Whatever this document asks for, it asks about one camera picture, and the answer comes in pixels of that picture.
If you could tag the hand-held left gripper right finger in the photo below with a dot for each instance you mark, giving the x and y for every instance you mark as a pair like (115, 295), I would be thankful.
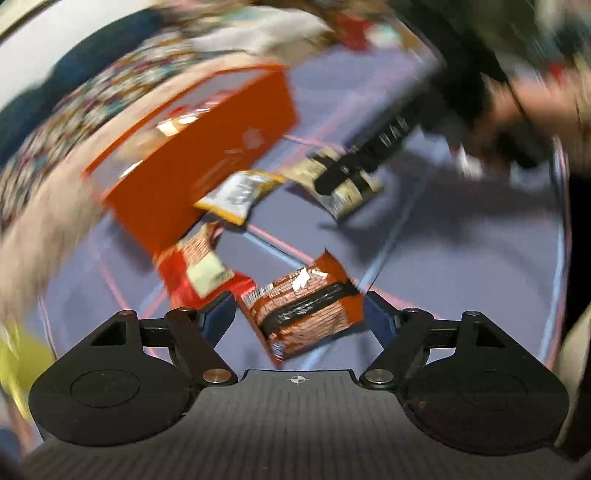
(378, 318)

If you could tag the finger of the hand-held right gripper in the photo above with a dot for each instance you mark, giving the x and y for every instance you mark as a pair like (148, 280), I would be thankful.
(378, 138)

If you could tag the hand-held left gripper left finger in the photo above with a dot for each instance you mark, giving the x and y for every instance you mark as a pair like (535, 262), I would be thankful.
(219, 318)

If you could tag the beige black snack packet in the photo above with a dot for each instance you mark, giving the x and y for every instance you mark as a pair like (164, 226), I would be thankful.
(355, 194)

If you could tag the orange brown snack packet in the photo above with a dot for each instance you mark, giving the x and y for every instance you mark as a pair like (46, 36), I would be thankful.
(300, 309)

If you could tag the orange cardboard box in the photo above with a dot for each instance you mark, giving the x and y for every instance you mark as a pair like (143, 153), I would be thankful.
(221, 147)

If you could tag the person's right hand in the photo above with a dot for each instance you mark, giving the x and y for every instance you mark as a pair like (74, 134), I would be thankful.
(535, 106)

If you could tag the red snack packet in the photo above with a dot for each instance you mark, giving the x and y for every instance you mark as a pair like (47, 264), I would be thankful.
(184, 277)

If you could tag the checked purple tablecloth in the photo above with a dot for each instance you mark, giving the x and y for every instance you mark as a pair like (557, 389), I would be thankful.
(461, 254)

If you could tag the white yellow snack packet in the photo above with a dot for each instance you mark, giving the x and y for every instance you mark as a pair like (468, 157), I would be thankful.
(235, 194)

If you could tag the beige floral sofa cover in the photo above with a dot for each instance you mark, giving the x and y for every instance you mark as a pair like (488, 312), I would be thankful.
(37, 258)

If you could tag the yellow-green plastic object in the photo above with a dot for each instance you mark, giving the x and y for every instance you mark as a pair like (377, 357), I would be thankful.
(23, 364)

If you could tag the floral daisy cushion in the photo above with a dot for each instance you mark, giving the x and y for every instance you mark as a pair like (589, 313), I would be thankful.
(138, 69)
(41, 170)

